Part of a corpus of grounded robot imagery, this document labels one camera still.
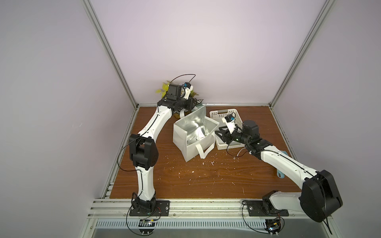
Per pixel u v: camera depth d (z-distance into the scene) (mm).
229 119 683
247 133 625
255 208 724
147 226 720
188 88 781
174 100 693
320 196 405
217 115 1071
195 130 1025
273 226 698
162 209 730
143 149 517
